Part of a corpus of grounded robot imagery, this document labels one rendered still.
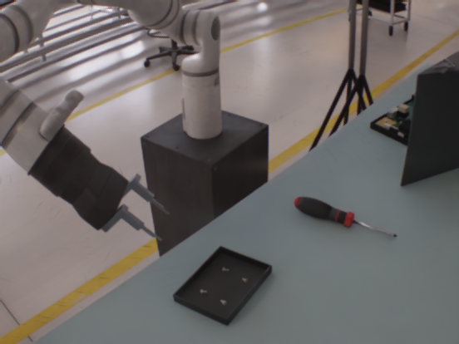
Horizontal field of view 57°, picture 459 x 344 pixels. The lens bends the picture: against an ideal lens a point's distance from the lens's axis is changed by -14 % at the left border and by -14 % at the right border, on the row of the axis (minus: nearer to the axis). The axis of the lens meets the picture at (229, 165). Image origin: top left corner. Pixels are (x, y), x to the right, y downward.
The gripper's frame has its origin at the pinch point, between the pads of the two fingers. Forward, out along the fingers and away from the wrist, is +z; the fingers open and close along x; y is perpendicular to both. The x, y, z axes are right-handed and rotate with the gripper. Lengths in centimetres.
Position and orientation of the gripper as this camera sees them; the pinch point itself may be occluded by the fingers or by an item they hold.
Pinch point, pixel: (164, 226)
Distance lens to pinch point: 60.2
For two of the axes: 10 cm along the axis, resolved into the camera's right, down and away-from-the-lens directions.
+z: 7.3, 6.1, 3.2
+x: -1.0, 5.5, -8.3
